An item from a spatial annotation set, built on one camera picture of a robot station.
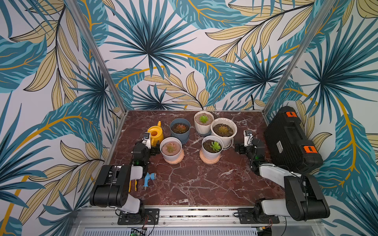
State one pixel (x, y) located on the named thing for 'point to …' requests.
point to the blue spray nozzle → (152, 176)
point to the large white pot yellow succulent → (225, 128)
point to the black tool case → (287, 144)
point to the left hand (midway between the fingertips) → (151, 141)
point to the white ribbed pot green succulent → (203, 120)
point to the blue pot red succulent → (180, 128)
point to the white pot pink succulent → (171, 149)
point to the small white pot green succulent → (211, 146)
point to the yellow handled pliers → (136, 183)
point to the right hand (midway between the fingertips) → (244, 139)
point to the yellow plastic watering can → (156, 133)
